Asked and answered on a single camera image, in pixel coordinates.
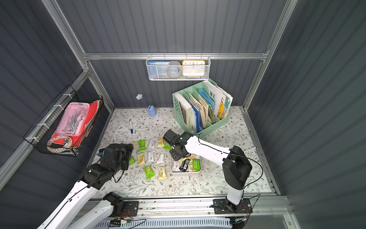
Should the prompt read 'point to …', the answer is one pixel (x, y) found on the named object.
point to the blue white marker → (131, 129)
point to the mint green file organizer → (198, 96)
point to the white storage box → (190, 173)
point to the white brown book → (186, 109)
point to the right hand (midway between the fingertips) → (180, 153)
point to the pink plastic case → (73, 119)
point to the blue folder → (198, 122)
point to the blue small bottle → (152, 110)
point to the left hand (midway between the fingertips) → (131, 149)
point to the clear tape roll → (68, 144)
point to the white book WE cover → (215, 95)
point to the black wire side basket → (46, 128)
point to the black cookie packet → (184, 165)
